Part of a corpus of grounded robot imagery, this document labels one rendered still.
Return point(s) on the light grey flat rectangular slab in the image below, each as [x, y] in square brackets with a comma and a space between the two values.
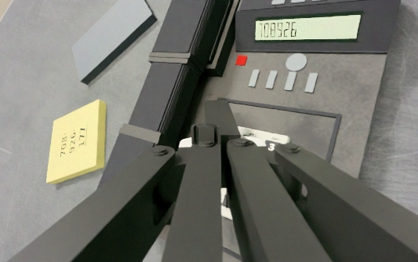
[110, 36]

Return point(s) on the yellow sticky note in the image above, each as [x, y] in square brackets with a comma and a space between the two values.
[78, 143]

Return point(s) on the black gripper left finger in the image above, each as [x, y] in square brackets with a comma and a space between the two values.
[116, 223]

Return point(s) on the dark grey telephone handset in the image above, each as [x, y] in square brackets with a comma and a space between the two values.
[186, 43]

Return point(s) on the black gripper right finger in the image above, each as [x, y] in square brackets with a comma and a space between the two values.
[352, 221]

